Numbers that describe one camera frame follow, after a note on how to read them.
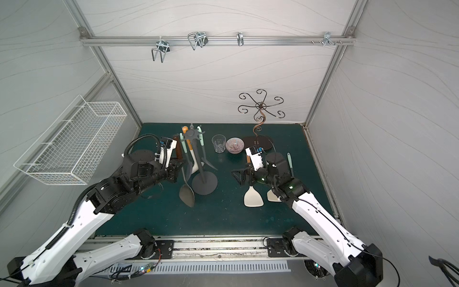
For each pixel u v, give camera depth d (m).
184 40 0.77
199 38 0.77
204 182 0.93
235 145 1.08
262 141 1.10
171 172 0.56
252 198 0.87
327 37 0.76
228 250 0.75
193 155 0.74
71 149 0.69
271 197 0.87
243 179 0.64
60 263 0.39
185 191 0.75
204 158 0.81
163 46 0.78
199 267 0.70
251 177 0.63
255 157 0.64
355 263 0.38
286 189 0.54
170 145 0.55
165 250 0.73
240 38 0.78
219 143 1.08
